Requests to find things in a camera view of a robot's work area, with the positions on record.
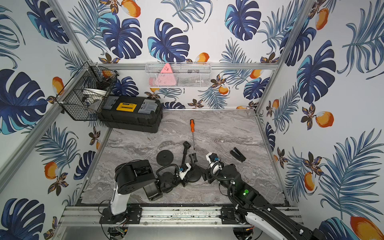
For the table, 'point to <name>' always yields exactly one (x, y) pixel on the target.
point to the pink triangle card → (166, 77)
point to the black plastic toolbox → (131, 113)
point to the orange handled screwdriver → (192, 124)
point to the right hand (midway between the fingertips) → (204, 161)
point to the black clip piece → (235, 153)
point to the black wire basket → (85, 94)
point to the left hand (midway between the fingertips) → (193, 167)
